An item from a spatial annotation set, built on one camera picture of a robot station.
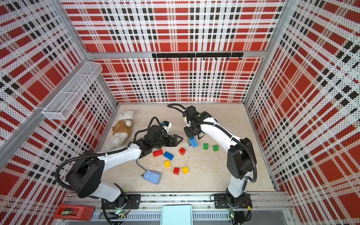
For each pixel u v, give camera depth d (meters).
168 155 0.90
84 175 0.44
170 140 0.75
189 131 0.77
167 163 0.86
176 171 0.82
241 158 0.46
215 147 0.92
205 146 0.94
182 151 0.90
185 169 0.82
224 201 0.73
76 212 0.67
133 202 0.74
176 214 0.67
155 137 0.68
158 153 0.91
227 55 0.89
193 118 0.62
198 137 0.73
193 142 0.87
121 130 0.96
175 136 0.76
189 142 0.87
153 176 0.78
